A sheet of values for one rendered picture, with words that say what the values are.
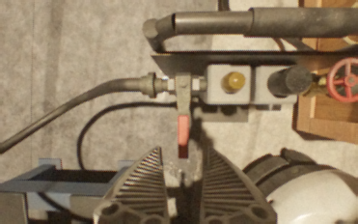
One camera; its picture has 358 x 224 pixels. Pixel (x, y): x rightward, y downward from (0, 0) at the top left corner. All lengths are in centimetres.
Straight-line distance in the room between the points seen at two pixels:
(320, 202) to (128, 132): 81
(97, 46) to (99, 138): 50
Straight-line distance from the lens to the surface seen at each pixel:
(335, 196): 68
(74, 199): 73
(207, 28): 19
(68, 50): 100
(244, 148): 84
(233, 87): 25
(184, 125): 25
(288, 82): 28
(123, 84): 30
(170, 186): 88
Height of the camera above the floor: 73
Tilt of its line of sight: 85 degrees down
